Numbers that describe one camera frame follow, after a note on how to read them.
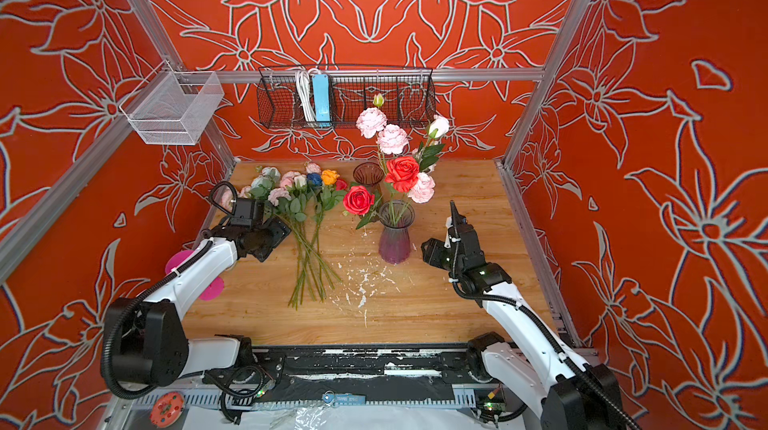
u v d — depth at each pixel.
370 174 0.92
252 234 0.65
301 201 1.03
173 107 0.92
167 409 0.67
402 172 0.67
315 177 1.07
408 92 1.00
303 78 0.87
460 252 0.61
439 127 0.70
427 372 0.73
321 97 0.90
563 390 0.38
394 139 0.68
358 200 0.54
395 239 0.81
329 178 1.04
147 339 0.41
